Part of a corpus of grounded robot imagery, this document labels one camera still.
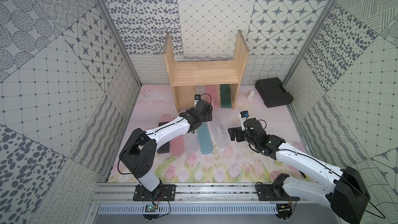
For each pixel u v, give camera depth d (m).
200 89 1.07
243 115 0.72
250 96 1.08
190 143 0.90
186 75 0.88
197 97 0.78
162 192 0.73
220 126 0.96
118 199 0.76
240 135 0.72
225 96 1.03
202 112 0.68
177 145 0.89
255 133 0.61
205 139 0.94
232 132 0.73
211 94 1.07
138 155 0.45
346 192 0.39
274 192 0.66
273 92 1.10
